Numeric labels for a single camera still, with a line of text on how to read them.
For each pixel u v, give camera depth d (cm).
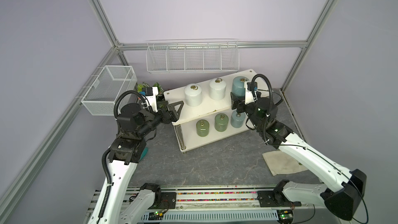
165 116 54
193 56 99
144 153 68
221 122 87
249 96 59
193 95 62
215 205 74
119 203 40
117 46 92
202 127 85
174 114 54
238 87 66
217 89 65
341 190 41
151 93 53
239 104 61
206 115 64
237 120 87
